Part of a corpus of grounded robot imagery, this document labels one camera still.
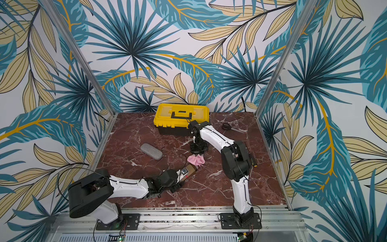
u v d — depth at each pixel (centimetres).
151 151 95
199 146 79
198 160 88
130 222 73
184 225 73
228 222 73
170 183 67
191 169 87
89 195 44
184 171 75
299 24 74
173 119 96
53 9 69
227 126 112
